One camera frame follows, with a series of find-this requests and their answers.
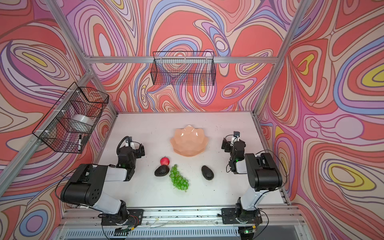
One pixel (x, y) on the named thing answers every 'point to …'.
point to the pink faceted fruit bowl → (189, 141)
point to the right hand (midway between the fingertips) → (232, 141)
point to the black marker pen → (79, 146)
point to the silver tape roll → (84, 118)
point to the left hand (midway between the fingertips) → (135, 143)
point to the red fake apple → (164, 161)
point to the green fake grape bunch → (178, 181)
